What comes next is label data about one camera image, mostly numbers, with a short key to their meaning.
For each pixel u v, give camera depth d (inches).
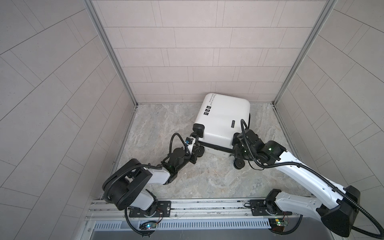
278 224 26.7
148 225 25.3
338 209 14.5
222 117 33.5
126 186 16.8
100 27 30.4
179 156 25.3
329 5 27.9
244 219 27.3
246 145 21.0
